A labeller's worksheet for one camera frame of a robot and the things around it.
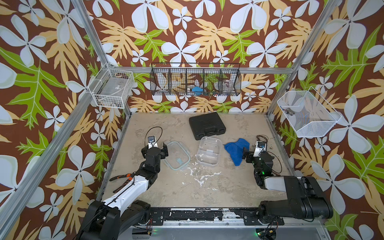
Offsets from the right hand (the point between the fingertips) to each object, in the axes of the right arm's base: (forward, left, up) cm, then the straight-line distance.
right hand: (251, 147), depth 91 cm
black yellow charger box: (-7, 0, +12) cm, 14 cm away
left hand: (-1, +57, +7) cm, 58 cm away
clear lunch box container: (+1, +25, -7) cm, 26 cm away
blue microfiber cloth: (+2, +8, -6) cm, 10 cm away
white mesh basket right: (+10, -29, +19) cm, 36 cm away
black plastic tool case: (+23, +26, -5) cm, 35 cm away
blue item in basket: (+31, +33, +20) cm, 50 cm away
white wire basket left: (+25, +83, +27) cm, 91 cm away
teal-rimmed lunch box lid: (-2, +45, -8) cm, 46 cm away
